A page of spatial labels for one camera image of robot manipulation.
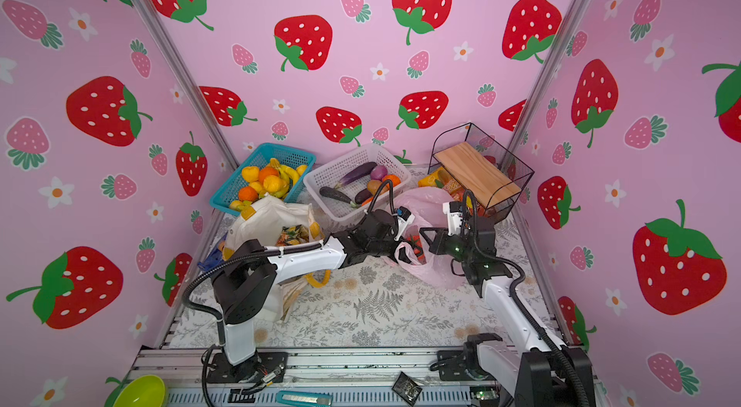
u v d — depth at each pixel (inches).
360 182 45.3
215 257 35.4
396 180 42.4
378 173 43.7
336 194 42.3
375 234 27.1
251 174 41.7
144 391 27.3
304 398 27.5
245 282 19.6
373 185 41.2
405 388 27.5
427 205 34.5
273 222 36.6
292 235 35.3
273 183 39.9
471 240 24.2
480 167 38.8
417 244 31.2
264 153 45.6
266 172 42.4
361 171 45.4
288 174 44.5
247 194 41.3
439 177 42.1
